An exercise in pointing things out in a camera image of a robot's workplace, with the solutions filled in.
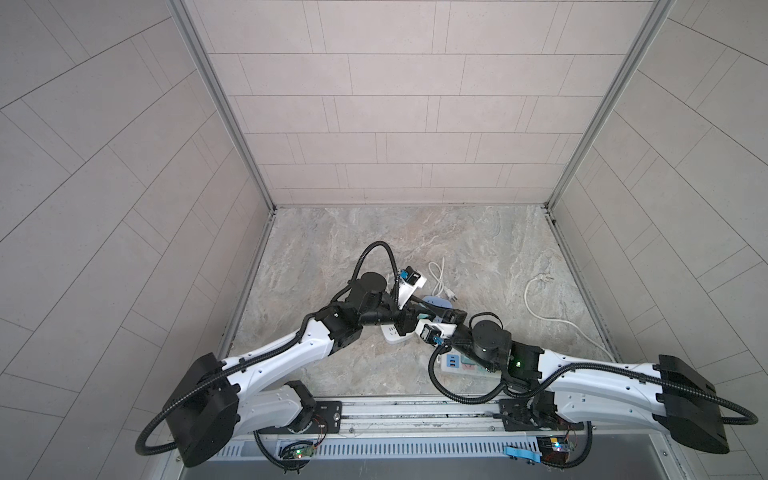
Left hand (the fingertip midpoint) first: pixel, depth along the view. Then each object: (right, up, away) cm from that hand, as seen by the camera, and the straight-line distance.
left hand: (436, 314), depth 70 cm
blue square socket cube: (+3, -2, +20) cm, 20 cm away
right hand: (-4, 0, +1) cm, 4 cm away
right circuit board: (+27, -31, -2) cm, 41 cm away
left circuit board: (-31, -29, -5) cm, 43 cm away
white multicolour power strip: (+6, -15, +7) cm, 17 cm away
